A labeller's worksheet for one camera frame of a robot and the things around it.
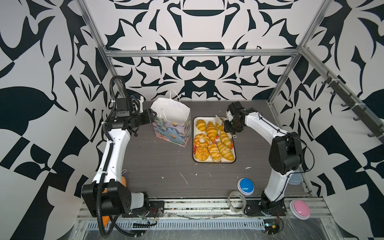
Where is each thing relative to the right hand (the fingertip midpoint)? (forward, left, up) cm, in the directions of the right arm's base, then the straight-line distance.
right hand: (228, 128), depth 93 cm
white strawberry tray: (-6, +11, -9) cm, 15 cm away
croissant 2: (+2, +10, -6) cm, 11 cm away
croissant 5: (-13, +9, -6) cm, 17 cm away
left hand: (-2, +43, +19) cm, 47 cm away
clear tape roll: (-42, +1, -9) cm, 43 cm away
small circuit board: (-48, -15, -11) cm, 52 cm away
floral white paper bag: (-7, +32, +15) cm, 36 cm away
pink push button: (-42, -30, -10) cm, 53 cm away
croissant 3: (+4, +4, -5) cm, 8 cm away
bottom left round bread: (-14, +16, -6) cm, 22 cm away
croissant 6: (-13, +3, -6) cm, 14 cm away
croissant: (+7, +16, -6) cm, 18 cm away
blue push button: (-31, -6, -9) cm, 33 cm away
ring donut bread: (-3, +16, -9) cm, 19 cm away
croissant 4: (-4, +1, -7) cm, 8 cm away
